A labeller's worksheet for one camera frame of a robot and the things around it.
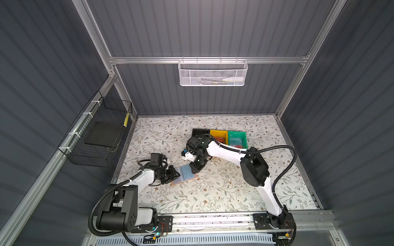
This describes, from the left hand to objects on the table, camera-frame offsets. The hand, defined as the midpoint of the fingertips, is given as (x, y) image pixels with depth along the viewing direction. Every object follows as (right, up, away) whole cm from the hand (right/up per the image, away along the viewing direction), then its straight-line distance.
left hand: (179, 176), depth 87 cm
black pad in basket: (-37, +25, -10) cm, 46 cm away
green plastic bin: (+37, +21, +15) cm, 45 cm away
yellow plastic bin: (+27, +23, +18) cm, 39 cm away
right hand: (+9, +3, +1) cm, 10 cm away
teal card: (+4, +2, +2) cm, 5 cm away
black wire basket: (-41, +38, -7) cm, 56 cm away
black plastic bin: (+12, +25, +24) cm, 37 cm away
